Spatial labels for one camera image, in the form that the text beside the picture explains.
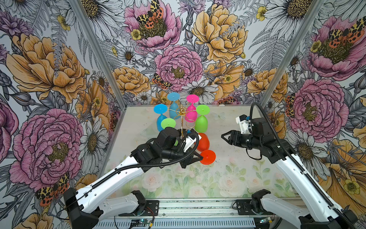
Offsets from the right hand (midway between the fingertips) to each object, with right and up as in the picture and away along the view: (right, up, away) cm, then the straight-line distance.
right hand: (225, 142), depth 71 cm
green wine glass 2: (-11, +10, +12) cm, 19 cm away
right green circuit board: (+20, -38, +1) cm, 43 cm away
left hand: (-14, -8, -8) cm, 17 cm away
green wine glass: (-27, +9, +2) cm, 29 cm away
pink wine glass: (-16, +14, +15) cm, 27 cm away
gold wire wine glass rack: (-21, +15, +7) cm, 27 cm away
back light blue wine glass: (-26, +16, +9) cm, 32 cm away
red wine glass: (-9, -5, -8) cm, 13 cm away
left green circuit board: (-41, -39, 0) cm, 57 cm away
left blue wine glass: (-33, +17, +8) cm, 38 cm away
